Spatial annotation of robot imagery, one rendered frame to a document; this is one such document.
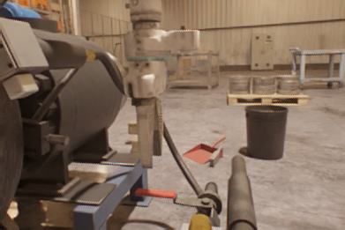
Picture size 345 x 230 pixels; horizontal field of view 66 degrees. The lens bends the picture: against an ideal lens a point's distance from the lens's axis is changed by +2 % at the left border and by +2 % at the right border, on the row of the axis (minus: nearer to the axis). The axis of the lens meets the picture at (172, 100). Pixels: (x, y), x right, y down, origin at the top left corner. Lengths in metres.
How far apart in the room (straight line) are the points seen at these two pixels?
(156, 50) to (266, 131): 1.61
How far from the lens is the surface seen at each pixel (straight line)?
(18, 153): 0.70
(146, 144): 0.47
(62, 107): 0.95
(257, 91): 4.55
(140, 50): 0.45
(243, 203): 0.35
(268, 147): 2.04
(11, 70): 0.58
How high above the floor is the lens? 0.74
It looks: 9 degrees down
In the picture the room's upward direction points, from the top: 2 degrees counter-clockwise
